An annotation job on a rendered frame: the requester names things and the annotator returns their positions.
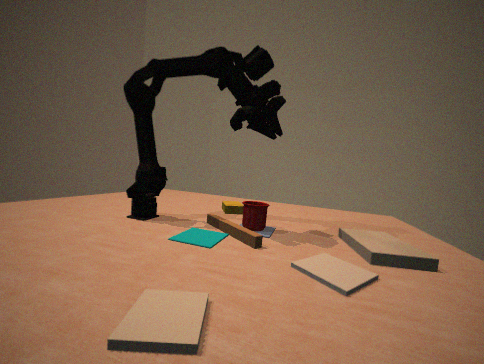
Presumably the tan flat rectangular pad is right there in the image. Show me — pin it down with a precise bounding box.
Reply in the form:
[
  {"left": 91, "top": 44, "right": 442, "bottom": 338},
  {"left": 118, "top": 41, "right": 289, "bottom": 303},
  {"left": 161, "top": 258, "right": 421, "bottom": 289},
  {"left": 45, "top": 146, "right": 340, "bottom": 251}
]
[{"left": 291, "top": 253, "right": 379, "bottom": 296}]

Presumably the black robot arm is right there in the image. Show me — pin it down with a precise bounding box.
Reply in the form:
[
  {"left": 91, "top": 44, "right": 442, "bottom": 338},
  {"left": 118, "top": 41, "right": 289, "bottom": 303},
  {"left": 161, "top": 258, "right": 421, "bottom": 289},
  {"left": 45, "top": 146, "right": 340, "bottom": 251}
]
[{"left": 124, "top": 46, "right": 281, "bottom": 221}]

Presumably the tan flat rectangular slab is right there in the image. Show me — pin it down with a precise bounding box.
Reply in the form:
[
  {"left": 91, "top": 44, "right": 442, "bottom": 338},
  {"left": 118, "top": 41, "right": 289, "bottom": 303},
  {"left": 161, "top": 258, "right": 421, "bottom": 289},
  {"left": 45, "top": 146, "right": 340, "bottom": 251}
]
[{"left": 338, "top": 228, "right": 439, "bottom": 272}]

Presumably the yellow rectangular block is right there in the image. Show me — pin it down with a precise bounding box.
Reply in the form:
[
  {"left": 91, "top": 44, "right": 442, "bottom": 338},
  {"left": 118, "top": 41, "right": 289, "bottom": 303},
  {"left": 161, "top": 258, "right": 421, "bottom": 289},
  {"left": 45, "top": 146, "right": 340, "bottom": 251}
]
[{"left": 222, "top": 201, "right": 244, "bottom": 214}]

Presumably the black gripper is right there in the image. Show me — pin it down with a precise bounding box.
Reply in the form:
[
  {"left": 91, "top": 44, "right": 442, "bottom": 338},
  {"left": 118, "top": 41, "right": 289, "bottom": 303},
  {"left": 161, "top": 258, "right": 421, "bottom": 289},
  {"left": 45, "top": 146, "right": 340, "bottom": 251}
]
[{"left": 230, "top": 83, "right": 286, "bottom": 140}]

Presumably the tan flat rectangular block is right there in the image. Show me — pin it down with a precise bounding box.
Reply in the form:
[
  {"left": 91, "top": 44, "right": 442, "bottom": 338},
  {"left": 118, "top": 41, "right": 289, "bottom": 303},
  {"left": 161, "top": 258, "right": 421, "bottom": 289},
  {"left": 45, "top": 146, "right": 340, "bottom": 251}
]
[{"left": 107, "top": 288, "right": 209, "bottom": 355}]

